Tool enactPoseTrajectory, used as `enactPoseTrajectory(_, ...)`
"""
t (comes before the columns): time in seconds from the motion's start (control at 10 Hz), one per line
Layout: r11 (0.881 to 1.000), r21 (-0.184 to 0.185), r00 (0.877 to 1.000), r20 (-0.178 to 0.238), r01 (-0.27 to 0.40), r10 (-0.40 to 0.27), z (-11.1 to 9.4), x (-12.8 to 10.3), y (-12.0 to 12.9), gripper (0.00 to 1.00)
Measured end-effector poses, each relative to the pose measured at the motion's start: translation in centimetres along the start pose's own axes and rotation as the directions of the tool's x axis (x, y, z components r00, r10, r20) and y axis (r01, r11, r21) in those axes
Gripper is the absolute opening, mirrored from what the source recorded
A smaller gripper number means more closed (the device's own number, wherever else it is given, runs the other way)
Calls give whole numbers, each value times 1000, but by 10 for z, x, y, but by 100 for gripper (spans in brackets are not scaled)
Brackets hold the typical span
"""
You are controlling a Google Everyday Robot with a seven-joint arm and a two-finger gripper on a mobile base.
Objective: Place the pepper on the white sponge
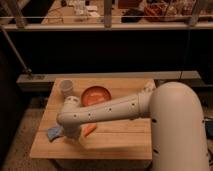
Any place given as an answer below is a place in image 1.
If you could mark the orange pepper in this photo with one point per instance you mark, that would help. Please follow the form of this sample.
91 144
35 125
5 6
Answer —
89 129

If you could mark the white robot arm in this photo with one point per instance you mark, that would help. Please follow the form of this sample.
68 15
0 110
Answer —
177 124

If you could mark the orange bowl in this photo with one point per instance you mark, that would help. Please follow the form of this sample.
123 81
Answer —
94 95

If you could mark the translucent plastic cup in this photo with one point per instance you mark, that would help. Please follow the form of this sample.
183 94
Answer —
66 88

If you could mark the small white object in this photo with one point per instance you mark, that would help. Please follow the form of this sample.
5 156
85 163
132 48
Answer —
149 86

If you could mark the wooden table board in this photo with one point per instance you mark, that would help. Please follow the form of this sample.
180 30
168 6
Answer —
127 139

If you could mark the diagonal metal pole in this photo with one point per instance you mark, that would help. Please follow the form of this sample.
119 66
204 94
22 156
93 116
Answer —
27 70

